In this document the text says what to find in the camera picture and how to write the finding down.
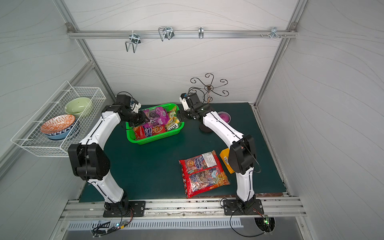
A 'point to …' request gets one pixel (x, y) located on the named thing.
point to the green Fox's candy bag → (173, 123)
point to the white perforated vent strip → (99, 224)
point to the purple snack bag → (157, 116)
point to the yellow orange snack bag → (224, 155)
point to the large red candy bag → (202, 173)
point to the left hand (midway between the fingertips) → (148, 120)
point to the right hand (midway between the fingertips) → (181, 112)
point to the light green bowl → (76, 106)
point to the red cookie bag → (141, 132)
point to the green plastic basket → (130, 132)
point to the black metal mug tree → (203, 128)
